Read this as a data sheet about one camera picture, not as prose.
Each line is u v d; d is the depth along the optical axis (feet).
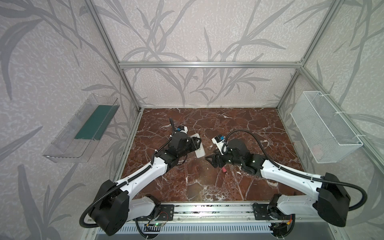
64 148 1.98
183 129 2.50
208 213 2.47
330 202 1.28
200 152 2.64
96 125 2.13
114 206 1.30
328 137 2.05
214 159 2.22
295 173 1.56
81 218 1.24
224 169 2.84
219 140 2.22
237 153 1.93
